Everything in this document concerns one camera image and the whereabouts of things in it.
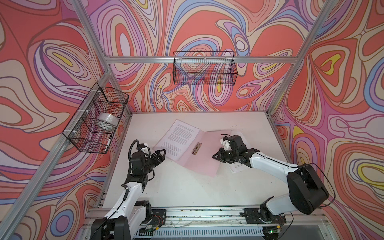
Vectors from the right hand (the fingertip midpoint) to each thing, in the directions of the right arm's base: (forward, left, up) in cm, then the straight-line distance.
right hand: (214, 159), depth 86 cm
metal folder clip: (+11, +10, -6) cm, 16 cm away
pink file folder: (+7, +8, -6) cm, 13 cm away
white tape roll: (+9, +54, +26) cm, 60 cm away
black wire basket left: (+4, +64, +26) cm, 69 cm away
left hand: (+4, +29, +4) cm, 30 cm away
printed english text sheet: (+20, +23, -7) cm, 31 cm away
